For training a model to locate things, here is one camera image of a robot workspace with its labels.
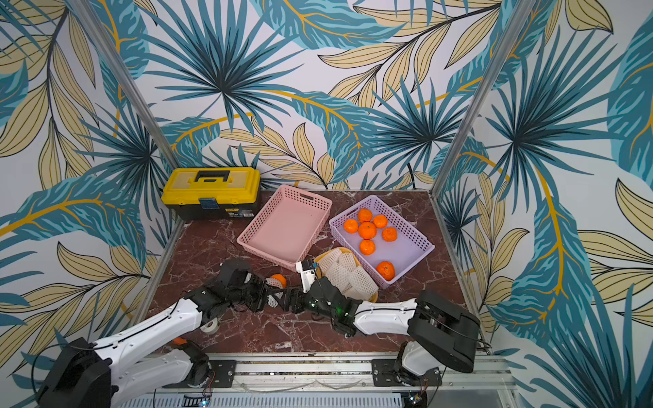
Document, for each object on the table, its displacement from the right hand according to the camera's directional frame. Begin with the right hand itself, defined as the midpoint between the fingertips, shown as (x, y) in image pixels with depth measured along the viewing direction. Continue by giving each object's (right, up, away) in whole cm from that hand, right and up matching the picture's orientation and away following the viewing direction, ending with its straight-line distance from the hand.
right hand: (278, 292), depth 76 cm
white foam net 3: (+21, +7, +12) cm, 25 cm away
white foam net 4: (+19, +3, +8) cm, 21 cm away
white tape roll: (-23, -13, +5) cm, 26 cm away
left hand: (0, 0, +3) cm, 3 cm away
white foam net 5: (+25, +1, +4) cm, 26 cm away
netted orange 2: (+24, +19, +27) cm, 41 cm away
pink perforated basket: (-4, +18, +30) cm, 35 cm away
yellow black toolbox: (-29, +32, +21) cm, 48 cm away
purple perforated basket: (+37, +13, +27) cm, 47 cm away
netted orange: (-2, +1, +10) cm, 10 cm away
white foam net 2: (+16, +7, +13) cm, 22 cm away
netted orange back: (+39, +16, +24) cm, 49 cm away
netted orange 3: (+30, +23, +29) cm, 48 cm away
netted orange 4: (+37, +21, +30) cm, 52 cm away
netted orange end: (+30, +11, +21) cm, 38 cm away
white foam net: (-2, -2, -2) cm, 3 cm away
